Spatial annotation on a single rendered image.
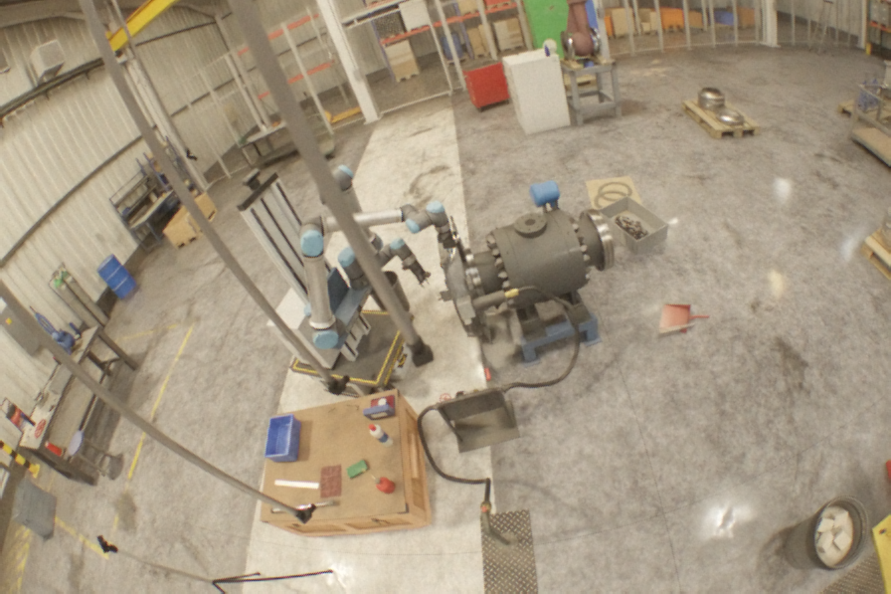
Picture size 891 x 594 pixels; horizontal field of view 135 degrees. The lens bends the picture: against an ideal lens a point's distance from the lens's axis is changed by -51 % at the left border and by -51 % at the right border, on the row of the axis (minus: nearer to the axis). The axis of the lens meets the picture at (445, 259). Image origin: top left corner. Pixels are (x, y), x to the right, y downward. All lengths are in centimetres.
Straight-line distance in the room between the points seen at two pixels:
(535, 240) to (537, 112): 379
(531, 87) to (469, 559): 559
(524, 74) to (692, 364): 447
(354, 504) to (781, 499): 250
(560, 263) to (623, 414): 108
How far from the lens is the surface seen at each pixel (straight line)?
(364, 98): 955
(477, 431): 264
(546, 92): 592
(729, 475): 261
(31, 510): 649
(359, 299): 261
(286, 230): 244
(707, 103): 644
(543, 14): 904
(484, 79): 740
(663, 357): 286
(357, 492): 225
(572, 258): 242
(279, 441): 271
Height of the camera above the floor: 237
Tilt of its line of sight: 38 degrees down
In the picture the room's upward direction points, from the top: 21 degrees counter-clockwise
